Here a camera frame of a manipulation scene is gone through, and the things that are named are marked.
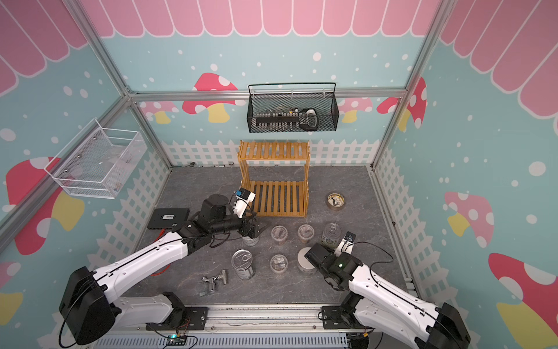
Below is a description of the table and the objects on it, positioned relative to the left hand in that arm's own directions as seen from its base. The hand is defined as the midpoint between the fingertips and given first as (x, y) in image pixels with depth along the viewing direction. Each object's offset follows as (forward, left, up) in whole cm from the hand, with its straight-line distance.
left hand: (262, 222), depth 76 cm
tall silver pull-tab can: (-11, +7, -8) cm, 16 cm away
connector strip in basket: (+39, -4, +15) cm, 42 cm away
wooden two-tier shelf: (+42, -3, -20) cm, 46 cm away
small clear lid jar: (-9, -6, -14) cm, 18 cm away
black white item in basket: (+41, -17, +15) cm, 46 cm away
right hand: (-7, -27, -12) cm, 30 cm away
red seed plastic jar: (+3, -5, -14) cm, 16 cm away
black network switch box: (+11, +45, -18) cm, 50 cm away
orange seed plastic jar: (+3, -17, -15) cm, 22 cm away
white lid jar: (-10, -15, -11) cm, 21 cm away
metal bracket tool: (-13, +15, -18) cm, 27 cm away
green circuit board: (-33, +28, -22) cm, 49 cm away
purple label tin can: (0, +7, -17) cm, 18 cm away
